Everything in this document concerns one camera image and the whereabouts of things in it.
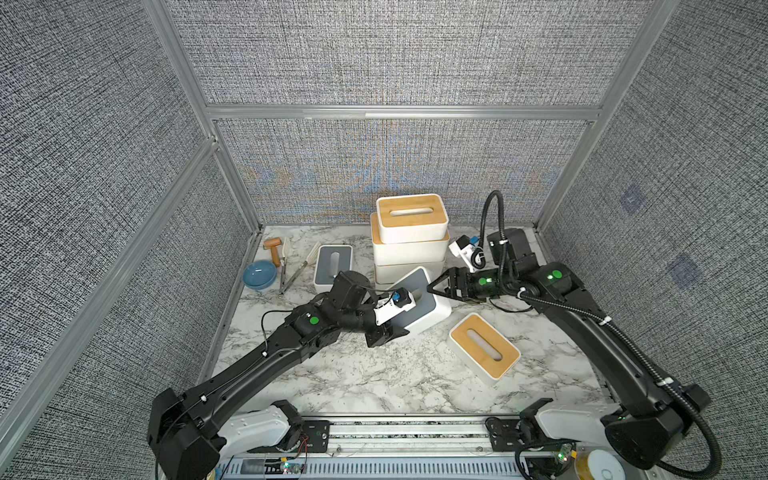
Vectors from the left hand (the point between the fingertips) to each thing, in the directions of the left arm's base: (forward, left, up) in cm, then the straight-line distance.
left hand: (407, 319), depth 70 cm
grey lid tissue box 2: (+33, +22, -19) cm, 44 cm away
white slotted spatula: (+41, +39, -20) cm, 60 cm away
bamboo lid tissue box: (+23, -3, +10) cm, 25 cm away
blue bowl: (+29, +47, -21) cm, 59 cm away
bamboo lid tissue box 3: (0, -24, -20) cm, 31 cm away
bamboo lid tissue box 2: (+18, -8, +3) cm, 20 cm away
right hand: (+4, -7, +7) cm, 11 cm away
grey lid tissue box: (-2, -4, +7) cm, 8 cm away
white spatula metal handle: (+34, +32, -21) cm, 51 cm away
